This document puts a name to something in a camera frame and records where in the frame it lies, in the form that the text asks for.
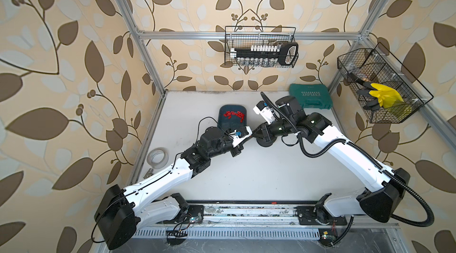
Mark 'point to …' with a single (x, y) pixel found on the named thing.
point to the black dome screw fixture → (266, 143)
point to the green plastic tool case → (312, 95)
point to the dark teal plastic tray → (232, 116)
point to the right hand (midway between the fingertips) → (251, 134)
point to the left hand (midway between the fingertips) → (247, 131)
